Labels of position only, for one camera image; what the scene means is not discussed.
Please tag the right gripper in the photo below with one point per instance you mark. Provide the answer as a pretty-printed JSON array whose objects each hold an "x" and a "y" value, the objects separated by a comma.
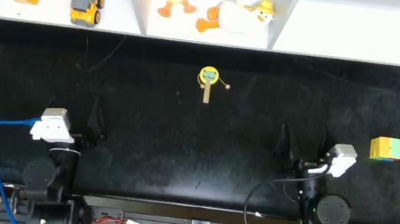
[{"x": 303, "y": 166}]

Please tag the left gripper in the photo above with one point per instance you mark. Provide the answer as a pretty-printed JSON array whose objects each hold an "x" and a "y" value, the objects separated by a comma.
[{"x": 82, "y": 140}]

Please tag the many-coloured puzzle cube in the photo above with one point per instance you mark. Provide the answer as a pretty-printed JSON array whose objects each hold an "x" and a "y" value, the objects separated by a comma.
[{"x": 385, "y": 148}]

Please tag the yellow rattle drum toy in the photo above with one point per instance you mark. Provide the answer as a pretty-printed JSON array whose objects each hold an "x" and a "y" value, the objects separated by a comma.
[{"x": 209, "y": 76}]

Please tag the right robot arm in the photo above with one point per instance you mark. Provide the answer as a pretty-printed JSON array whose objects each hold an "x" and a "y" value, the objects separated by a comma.
[{"x": 332, "y": 212}]

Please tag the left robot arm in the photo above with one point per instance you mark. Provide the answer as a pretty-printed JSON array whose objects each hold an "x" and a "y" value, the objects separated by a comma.
[{"x": 39, "y": 174}]

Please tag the grey and yellow toy truck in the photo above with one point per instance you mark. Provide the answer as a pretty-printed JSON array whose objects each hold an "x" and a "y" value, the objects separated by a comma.
[{"x": 85, "y": 0}]

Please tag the white shelf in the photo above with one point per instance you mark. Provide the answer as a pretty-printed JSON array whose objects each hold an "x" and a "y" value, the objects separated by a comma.
[{"x": 350, "y": 31}]

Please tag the white plush duck yellow hat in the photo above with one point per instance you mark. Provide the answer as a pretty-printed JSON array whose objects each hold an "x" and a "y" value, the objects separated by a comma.
[{"x": 237, "y": 16}]

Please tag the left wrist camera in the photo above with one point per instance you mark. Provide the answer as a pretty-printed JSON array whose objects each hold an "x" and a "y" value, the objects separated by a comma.
[{"x": 53, "y": 125}]

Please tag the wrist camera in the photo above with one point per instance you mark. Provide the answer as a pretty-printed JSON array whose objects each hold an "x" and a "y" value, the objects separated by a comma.
[
  {"x": 53, "y": 125},
  {"x": 341, "y": 157}
]

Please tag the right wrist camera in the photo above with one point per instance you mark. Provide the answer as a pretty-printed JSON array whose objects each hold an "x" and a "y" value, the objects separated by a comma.
[{"x": 341, "y": 157}]

